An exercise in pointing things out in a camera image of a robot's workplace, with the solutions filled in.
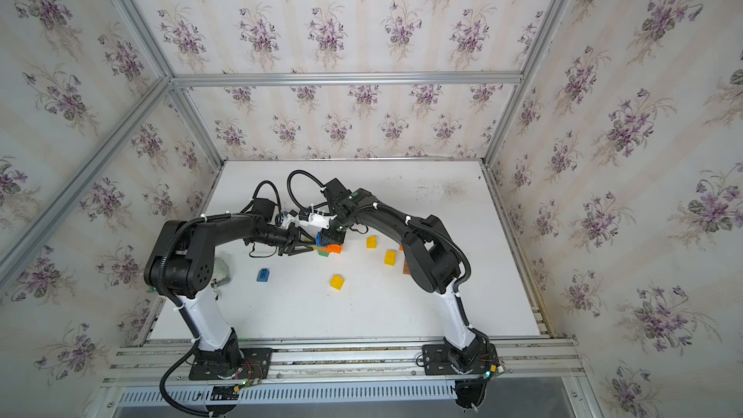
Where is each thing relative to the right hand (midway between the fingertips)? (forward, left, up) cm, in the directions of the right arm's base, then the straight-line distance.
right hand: (330, 236), depth 90 cm
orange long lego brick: (-4, -2, 0) cm, 4 cm away
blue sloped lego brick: (-12, +20, -4) cm, 23 cm away
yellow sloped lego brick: (-13, -3, -5) cm, 14 cm away
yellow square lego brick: (+1, -13, -6) cm, 14 cm away
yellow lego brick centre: (-5, -19, -5) cm, 20 cm away
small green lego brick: (-3, +3, -5) cm, 7 cm away
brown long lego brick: (-8, -24, -7) cm, 26 cm away
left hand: (-3, +6, -2) cm, 6 cm away
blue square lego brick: (-3, +3, +2) cm, 5 cm away
